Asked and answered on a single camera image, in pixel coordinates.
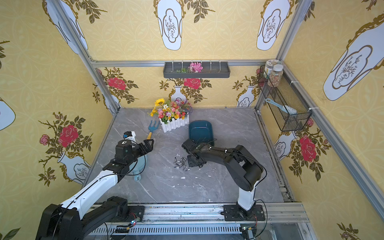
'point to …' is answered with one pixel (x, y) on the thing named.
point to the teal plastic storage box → (201, 131)
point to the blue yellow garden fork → (152, 128)
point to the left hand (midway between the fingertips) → (142, 141)
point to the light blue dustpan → (137, 166)
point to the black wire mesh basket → (286, 94)
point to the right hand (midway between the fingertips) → (196, 159)
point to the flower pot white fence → (172, 115)
